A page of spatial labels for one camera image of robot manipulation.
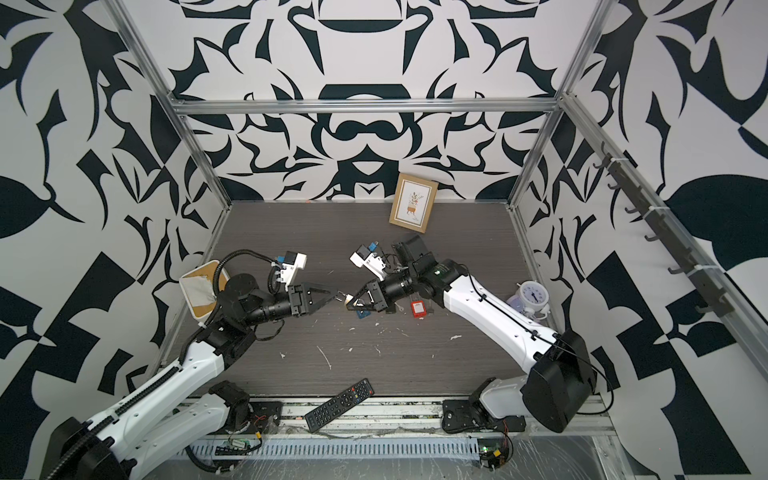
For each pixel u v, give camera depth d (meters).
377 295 0.62
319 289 0.65
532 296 0.92
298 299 0.62
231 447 0.69
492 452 0.71
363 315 0.91
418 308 0.91
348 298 0.67
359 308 0.67
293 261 0.67
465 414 0.74
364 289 0.66
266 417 0.73
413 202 1.09
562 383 0.40
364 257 0.66
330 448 0.71
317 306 0.65
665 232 0.55
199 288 0.92
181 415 0.56
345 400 0.76
